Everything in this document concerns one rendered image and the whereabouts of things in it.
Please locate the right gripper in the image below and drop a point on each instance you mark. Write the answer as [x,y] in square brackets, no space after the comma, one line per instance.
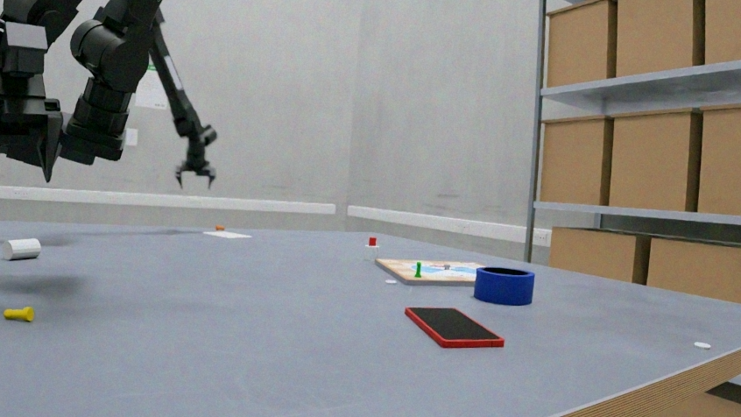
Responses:
[34,111]

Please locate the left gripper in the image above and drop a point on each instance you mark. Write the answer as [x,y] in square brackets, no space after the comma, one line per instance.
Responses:
[197,165]

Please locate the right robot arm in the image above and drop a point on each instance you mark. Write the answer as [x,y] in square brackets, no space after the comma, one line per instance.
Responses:
[120,59]

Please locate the white cylinder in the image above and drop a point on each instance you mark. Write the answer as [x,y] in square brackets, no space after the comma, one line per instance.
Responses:
[18,249]

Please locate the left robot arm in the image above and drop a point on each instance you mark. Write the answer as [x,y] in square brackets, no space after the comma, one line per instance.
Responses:
[187,119]

